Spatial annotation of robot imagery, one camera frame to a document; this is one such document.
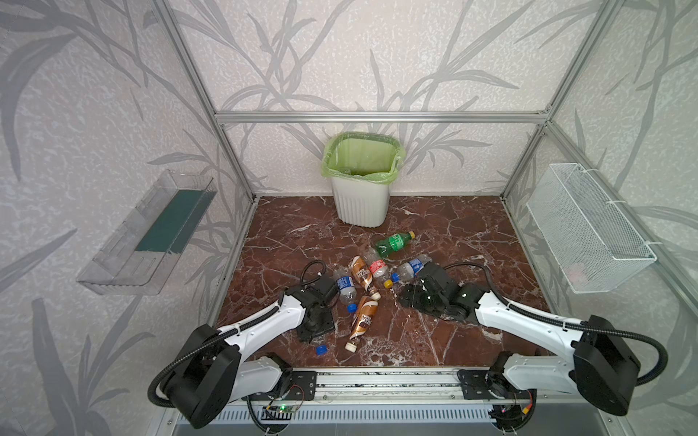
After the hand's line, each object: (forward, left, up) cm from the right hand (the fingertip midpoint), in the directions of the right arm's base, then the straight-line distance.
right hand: (405, 292), depth 83 cm
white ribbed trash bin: (+30, +14, +8) cm, 34 cm away
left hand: (-7, +24, -6) cm, 26 cm away
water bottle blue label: (+2, +18, -4) cm, 19 cm away
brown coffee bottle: (+7, +13, -4) cm, 15 cm away
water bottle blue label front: (-15, +25, -6) cm, 30 cm away
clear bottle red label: (+10, +8, -2) cm, 13 cm away
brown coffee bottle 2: (-7, +13, -2) cm, 14 cm away
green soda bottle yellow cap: (+20, +5, -3) cm, 20 cm away
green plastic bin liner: (+51, +12, +13) cm, 54 cm away
